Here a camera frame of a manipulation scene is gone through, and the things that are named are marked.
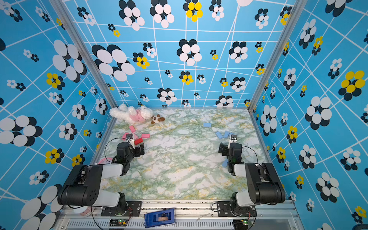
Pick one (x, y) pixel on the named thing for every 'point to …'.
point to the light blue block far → (207, 124)
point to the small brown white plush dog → (156, 119)
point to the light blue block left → (219, 135)
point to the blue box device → (159, 218)
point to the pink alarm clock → (104, 161)
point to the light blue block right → (226, 134)
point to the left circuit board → (118, 222)
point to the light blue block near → (224, 163)
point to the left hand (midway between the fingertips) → (138, 143)
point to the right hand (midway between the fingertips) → (231, 143)
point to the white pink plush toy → (129, 114)
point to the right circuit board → (240, 224)
